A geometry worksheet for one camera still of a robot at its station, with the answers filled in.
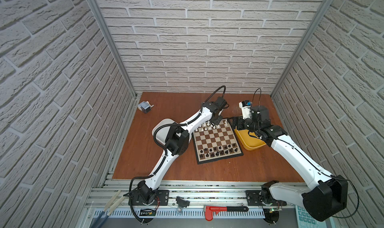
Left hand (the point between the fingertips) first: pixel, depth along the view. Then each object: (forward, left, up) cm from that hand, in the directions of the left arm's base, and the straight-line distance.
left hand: (216, 117), depth 98 cm
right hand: (-11, -7, +15) cm, 20 cm away
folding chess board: (-16, +2, -6) cm, 17 cm away
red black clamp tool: (-51, +9, -6) cm, 52 cm away
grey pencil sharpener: (+13, +50, -3) cm, 52 cm away
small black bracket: (-48, +23, -6) cm, 53 cm away
